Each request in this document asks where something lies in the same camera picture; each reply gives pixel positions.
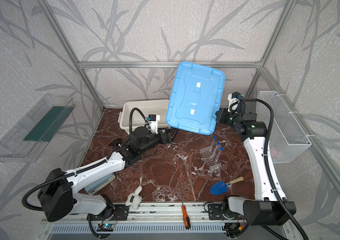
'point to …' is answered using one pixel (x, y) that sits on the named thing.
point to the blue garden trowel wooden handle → (221, 187)
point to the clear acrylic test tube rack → (210, 158)
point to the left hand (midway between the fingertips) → (176, 126)
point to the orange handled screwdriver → (185, 217)
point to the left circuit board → (105, 227)
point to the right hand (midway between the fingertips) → (217, 108)
